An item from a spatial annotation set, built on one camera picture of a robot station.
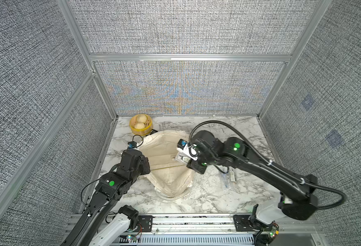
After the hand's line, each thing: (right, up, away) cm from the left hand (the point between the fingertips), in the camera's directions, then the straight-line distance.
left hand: (149, 159), depth 72 cm
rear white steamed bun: (-13, +22, +40) cm, 48 cm away
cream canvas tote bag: (+10, -13, +13) cm, 21 cm away
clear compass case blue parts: (+41, -14, +16) cm, 47 cm away
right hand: (+19, +2, -6) cm, 20 cm away
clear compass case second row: (+44, -15, +13) cm, 49 cm away
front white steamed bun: (-13, +17, +34) cm, 40 cm away
